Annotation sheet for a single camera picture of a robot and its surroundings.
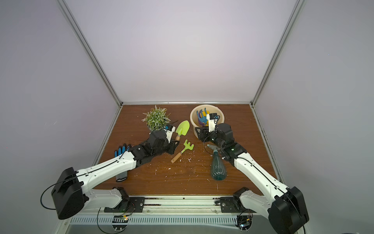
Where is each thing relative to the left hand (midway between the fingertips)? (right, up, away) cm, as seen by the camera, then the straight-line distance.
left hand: (180, 141), depth 79 cm
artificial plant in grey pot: (-16, +12, +10) cm, 22 cm away
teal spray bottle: (+22, -16, +4) cm, 28 cm away
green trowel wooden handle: (+2, +7, +2) cm, 7 cm away
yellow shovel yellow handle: (+18, +17, +19) cm, 31 cm away
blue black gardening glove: (-39, -8, +13) cm, 42 cm away
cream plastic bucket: (+19, +19, +16) cm, 31 cm away
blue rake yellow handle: (+14, +12, +16) cm, 24 cm away
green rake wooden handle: (+4, -6, +16) cm, 17 cm away
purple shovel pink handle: (+12, +10, +16) cm, 22 cm away
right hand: (+11, +10, -4) cm, 15 cm away
